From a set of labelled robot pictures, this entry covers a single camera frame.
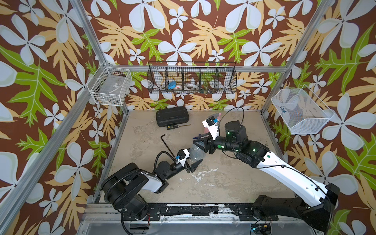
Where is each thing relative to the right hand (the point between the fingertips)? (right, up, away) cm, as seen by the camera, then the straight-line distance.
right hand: (195, 139), depth 66 cm
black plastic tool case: (-15, +14, +43) cm, 48 cm away
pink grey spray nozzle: (+17, +14, +27) cm, 35 cm away
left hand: (+2, -7, +10) cm, 12 cm away
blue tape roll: (-14, +33, +30) cm, 46 cm away
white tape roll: (-1, +33, +33) cm, 47 cm away
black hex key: (-22, -3, +38) cm, 45 cm away
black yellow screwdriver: (-13, +5, +42) cm, 45 cm away
